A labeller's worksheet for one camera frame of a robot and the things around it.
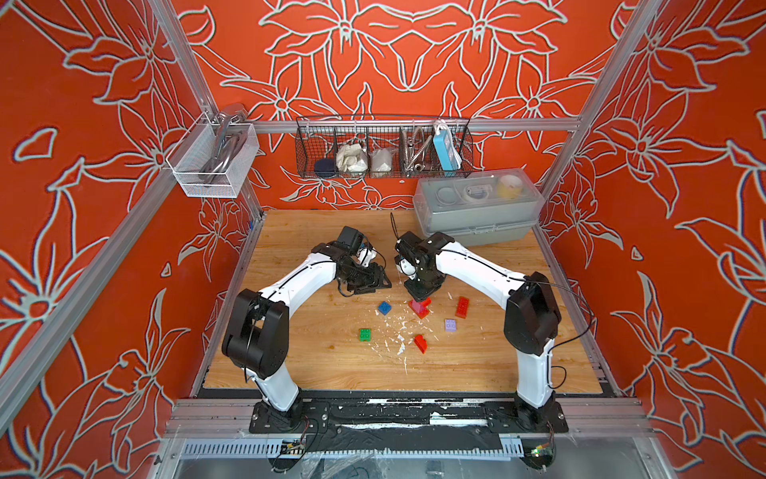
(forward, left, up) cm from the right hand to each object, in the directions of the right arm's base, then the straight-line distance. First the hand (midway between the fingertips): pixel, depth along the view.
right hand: (413, 296), depth 86 cm
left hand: (+2, +8, +3) cm, 9 cm away
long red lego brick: (+1, -16, -8) cm, 18 cm away
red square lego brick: (-2, -2, -3) cm, 4 cm away
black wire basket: (+41, +9, +24) cm, 48 cm away
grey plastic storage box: (+31, -23, +7) cm, 40 cm away
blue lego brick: (0, +9, -8) cm, 12 cm away
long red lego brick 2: (-2, -3, -8) cm, 9 cm away
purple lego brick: (-6, -11, -7) cm, 15 cm away
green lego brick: (-9, +14, -7) cm, 18 cm away
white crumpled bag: (+36, +20, +24) cm, 47 cm away
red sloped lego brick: (-11, -2, -8) cm, 14 cm away
